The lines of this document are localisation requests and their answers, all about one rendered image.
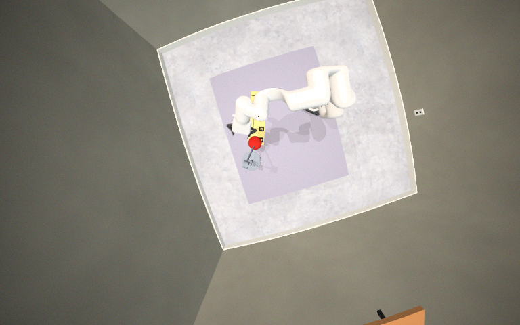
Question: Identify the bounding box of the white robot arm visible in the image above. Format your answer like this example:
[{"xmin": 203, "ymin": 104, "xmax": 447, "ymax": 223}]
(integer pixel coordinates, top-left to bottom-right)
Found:
[{"xmin": 232, "ymin": 65, "xmax": 356, "ymax": 125}]

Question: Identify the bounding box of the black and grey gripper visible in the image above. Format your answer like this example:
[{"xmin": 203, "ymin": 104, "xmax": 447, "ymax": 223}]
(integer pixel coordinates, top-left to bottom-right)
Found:
[{"xmin": 227, "ymin": 119, "xmax": 257, "ymax": 138}]

